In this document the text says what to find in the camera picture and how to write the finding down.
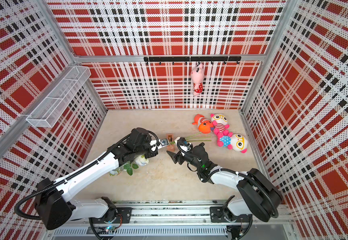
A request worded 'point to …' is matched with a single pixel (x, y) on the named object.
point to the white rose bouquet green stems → (142, 160)
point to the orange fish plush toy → (204, 124)
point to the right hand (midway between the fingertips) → (174, 146)
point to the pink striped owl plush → (220, 122)
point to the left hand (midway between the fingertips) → (159, 142)
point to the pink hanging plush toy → (197, 76)
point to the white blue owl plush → (238, 142)
